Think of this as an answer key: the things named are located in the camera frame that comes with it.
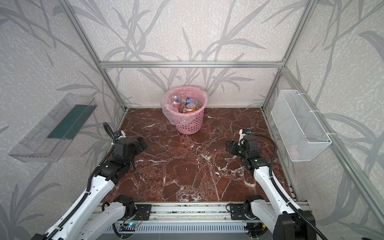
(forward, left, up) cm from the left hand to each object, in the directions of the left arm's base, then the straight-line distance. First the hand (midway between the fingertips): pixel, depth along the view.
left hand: (139, 137), depth 78 cm
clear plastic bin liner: (+12, -18, +3) cm, 22 cm away
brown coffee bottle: (+17, -27, +5) cm, 32 cm away
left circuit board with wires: (-36, +1, -20) cm, 41 cm away
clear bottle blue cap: (+29, -26, 0) cm, 39 cm away
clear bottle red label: (+25, -17, -1) cm, 31 cm away
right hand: (+3, -50, -5) cm, 50 cm away
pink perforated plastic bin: (+25, -23, -1) cm, 33 cm away
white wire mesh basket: (-8, -76, +16) cm, 78 cm away
